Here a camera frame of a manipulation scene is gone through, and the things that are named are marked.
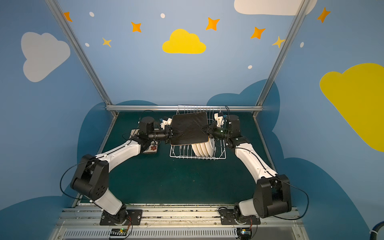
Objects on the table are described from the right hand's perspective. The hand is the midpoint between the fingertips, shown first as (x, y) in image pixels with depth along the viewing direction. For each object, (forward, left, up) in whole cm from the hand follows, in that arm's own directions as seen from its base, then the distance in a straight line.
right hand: (200, 127), depth 78 cm
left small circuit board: (-46, +39, -29) cm, 67 cm away
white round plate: (-6, +2, -15) cm, 16 cm away
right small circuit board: (-43, -25, -30) cm, 58 cm away
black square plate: (+2, +5, -2) cm, 6 cm away
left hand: (-3, +9, -2) cm, 10 cm away
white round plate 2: (-6, -1, -15) cm, 16 cm away
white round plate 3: (-5, -3, -15) cm, 16 cm away
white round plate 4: (-2, -7, -15) cm, 16 cm away
